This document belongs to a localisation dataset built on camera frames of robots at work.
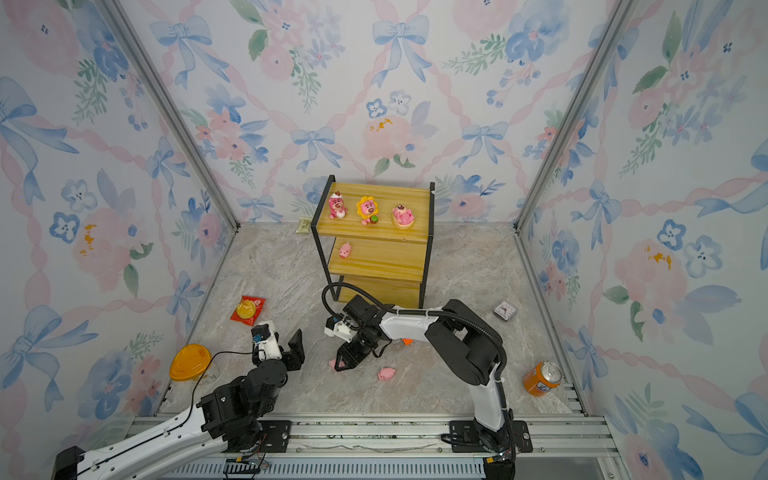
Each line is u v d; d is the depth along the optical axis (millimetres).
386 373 822
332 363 833
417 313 574
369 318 730
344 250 878
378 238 707
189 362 758
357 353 780
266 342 662
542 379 732
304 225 1192
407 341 882
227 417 559
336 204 718
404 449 732
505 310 938
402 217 714
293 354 698
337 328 816
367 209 707
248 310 941
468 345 500
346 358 766
